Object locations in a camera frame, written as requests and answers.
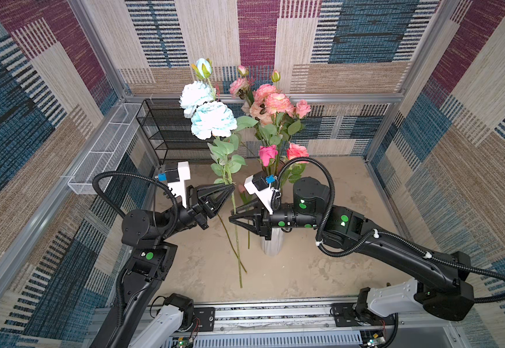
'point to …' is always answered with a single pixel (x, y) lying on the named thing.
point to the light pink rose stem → (231, 243)
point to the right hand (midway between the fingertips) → (236, 218)
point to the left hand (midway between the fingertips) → (232, 191)
